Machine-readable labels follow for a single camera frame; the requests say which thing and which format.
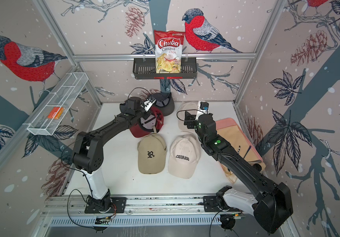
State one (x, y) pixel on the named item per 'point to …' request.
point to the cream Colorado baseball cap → (184, 154)
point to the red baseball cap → (144, 128)
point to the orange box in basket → (56, 113)
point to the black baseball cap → (164, 101)
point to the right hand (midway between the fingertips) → (191, 111)
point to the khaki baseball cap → (151, 153)
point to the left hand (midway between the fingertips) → (151, 103)
